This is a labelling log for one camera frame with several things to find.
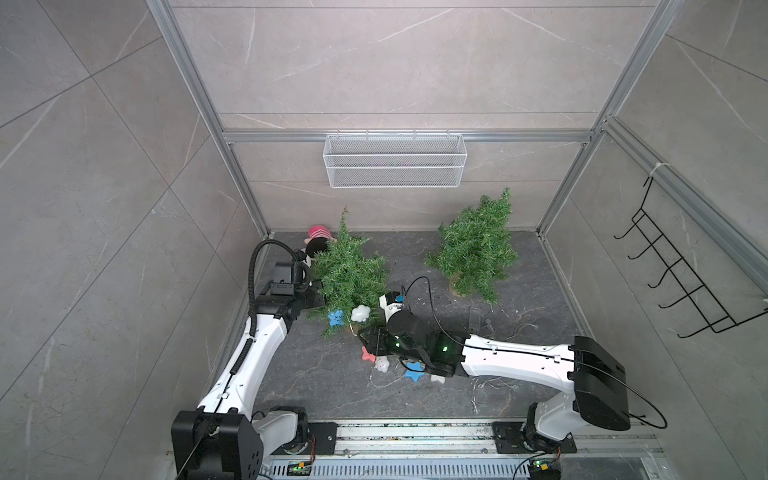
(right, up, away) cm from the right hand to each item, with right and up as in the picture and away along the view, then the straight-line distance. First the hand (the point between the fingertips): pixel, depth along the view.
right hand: (365, 336), depth 74 cm
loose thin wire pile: (+37, -18, +8) cm, 41 cm away
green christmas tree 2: (+30, +23, +8) cm, 39 cm away
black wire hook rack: (+74, +8, -13) cm, 75 cm away
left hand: (-13, +12, +9) cm, 20 cm away
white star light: (+19, -14, +9) cm, 25 cm away
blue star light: (-8, +4, +2) cm, 9 cm away
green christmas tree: (-3, +15, -5) cm, 16 cm away
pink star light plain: (0, -9, +12) cm, 15 cm away
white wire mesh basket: (+6, +53, +28) cm, 60 cm away
